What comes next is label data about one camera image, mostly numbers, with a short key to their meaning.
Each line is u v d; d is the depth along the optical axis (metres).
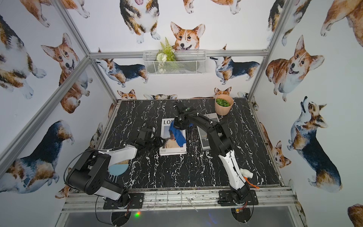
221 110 1.04
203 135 0.95
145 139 0.73
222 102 1.04
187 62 0.92
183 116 0.73
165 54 0.82
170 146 0.90
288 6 0.73
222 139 0.60
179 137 0.92
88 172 0.45
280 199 0.75
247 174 0.78
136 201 0.73
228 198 0.73
